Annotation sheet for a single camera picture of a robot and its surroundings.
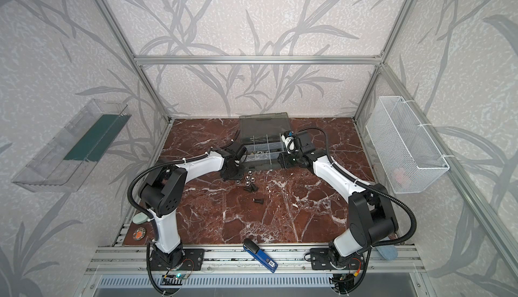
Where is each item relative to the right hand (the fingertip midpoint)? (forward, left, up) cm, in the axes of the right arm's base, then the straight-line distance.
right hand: (283, 151), depth 89 cm
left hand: (-3, +20, -12) cm, 23 cm away
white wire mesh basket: (-19, -37, +22) cm, 47 cm away
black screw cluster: (-12, +15, -12) cm, 23 cm away
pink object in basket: (-16, -42, +8) cm, 45 cm away
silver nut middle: (-9, +17, -13) cm, 23 cm away
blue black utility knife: (-37, +12, -8) cm, 40 cm away
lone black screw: (-18, +11, -12) cm, 24 cm away
